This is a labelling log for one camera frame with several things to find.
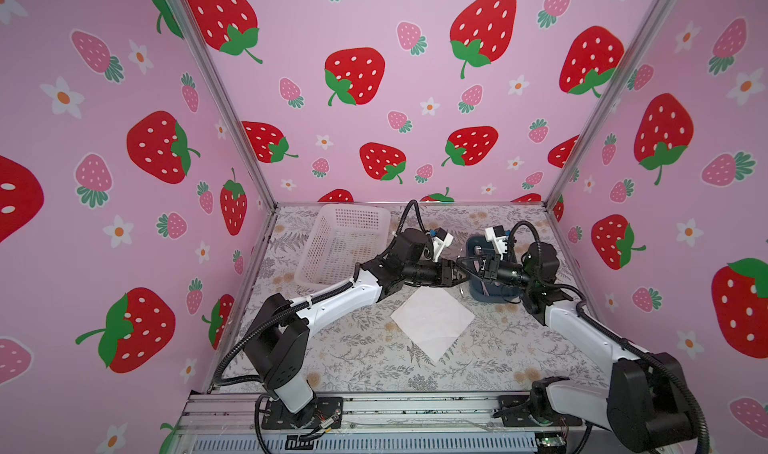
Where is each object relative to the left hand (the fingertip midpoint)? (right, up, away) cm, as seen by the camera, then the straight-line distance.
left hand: (469, 278), depth 72 cm
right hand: (-3, +3, +1) cm, 4 cm away
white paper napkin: (-7, -15, +19) cm, 25 cm away
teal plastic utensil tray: (+11, +6, +32) cm, 34 cm away
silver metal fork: (+2, +3, -1) cm, 3 cm away
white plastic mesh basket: (-39, +9, +37) cm, 55 cm away
